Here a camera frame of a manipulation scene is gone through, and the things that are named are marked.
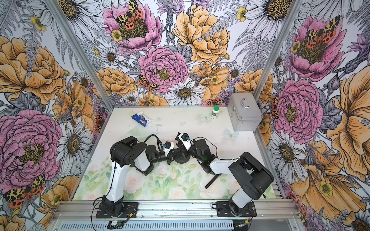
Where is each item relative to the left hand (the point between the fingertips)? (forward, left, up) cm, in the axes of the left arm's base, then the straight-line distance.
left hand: (181, 154), depth 94 cm
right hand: (+1, +1, +10) cm, 10 cm away
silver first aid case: (+25, -44, +12) cm, 52 cm away
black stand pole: (-17, -18, 0) cm, 24 cm away
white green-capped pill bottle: (+31, -25, +6) cm, 40 cm away
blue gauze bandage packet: (+29, +30, +2) cm, 42 cm away
